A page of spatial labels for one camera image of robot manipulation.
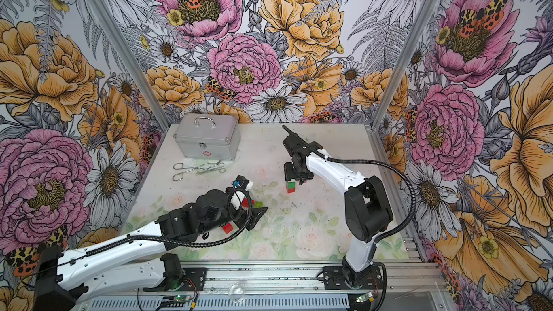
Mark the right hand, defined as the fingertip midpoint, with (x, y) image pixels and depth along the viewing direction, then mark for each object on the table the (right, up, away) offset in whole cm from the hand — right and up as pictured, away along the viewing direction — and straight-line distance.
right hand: (295, 180), depth 88 cm
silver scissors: (-43, +4, +16) cm, 47 cm away
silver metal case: (-38, +18, +10) cm, 44 cm away
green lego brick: (-2, -2, +4) cm, 5 cm away
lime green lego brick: (-15, -11, +4) cm, 19 cm away
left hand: (-15, -6, -16) cm, 22 cm away
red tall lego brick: (-1, -6, +8) cm, 10 cm away
